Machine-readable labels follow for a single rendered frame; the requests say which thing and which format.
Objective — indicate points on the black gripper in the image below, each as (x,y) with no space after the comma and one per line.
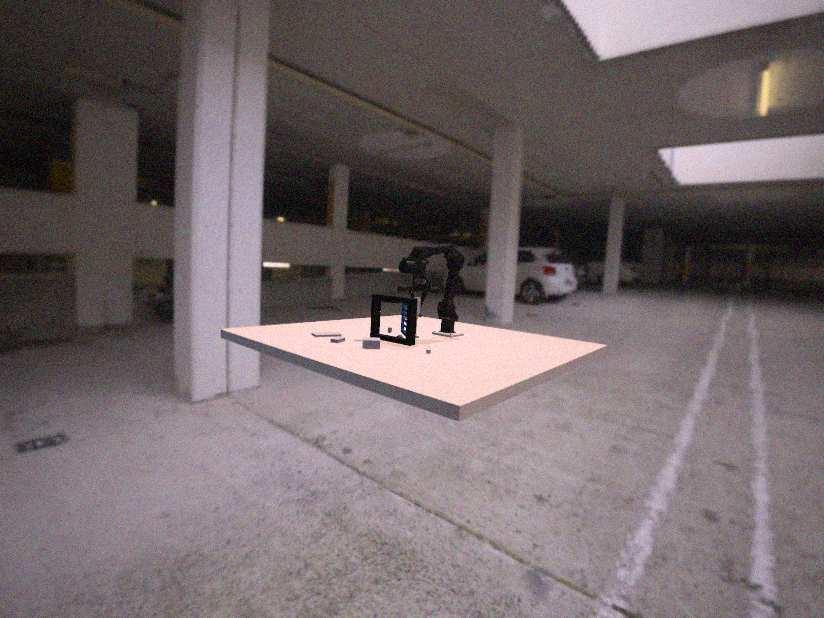
(410,290)

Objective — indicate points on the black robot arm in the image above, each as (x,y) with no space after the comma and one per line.
(416,263)

